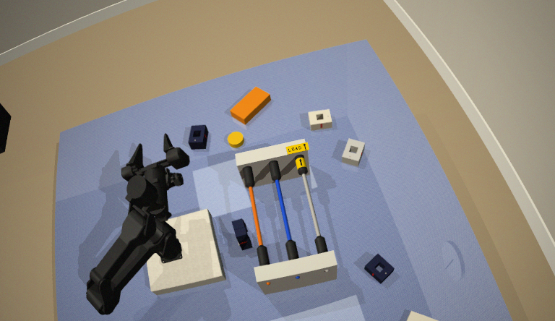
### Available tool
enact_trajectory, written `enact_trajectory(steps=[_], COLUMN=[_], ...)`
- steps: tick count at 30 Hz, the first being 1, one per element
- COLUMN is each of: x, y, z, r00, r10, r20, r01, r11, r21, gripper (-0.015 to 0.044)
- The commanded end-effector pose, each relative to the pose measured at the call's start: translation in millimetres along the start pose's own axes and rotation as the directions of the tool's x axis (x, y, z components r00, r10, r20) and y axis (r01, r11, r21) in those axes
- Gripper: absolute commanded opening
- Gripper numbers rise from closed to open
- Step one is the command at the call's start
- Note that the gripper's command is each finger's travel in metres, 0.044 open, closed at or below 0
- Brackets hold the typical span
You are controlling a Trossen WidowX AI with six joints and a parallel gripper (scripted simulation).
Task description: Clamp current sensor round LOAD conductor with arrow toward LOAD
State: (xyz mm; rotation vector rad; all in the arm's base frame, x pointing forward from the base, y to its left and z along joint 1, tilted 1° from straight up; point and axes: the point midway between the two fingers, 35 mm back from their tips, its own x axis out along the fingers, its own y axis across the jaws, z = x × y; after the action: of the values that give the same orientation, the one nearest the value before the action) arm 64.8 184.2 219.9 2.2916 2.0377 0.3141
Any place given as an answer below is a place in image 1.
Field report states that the orange rectangular block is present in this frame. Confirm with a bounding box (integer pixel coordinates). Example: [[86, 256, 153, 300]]
[[230, 87, 271, 125]]

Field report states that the yellow short cylinder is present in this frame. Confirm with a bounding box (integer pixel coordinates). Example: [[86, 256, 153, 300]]
[[228, 132, 244, 148]]

